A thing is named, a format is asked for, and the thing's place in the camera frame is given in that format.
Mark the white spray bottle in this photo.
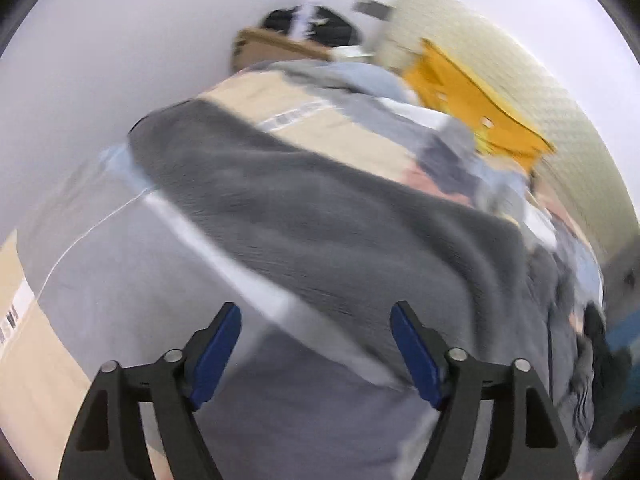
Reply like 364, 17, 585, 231
288, 0, 321, 41

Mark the yellow crown pillow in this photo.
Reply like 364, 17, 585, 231
402, 38, 555, 171

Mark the grey fleece zip jacket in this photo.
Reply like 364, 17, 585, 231
128, 100, 593, 448

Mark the wall socket plate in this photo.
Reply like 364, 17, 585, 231
352, 0, 394, 22

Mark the black garment with strap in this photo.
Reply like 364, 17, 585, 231
584, 302, 632, 448

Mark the patchwork pastel duvet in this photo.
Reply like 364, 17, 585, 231
1, 61, 593, 479

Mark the black bag on nightstand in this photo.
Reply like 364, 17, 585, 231
260, 6, 362, 48

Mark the cream quilted headboard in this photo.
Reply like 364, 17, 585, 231
375, 0, 639, 263

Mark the wooden bedside table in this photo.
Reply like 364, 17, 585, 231
231, 27, 331, 73

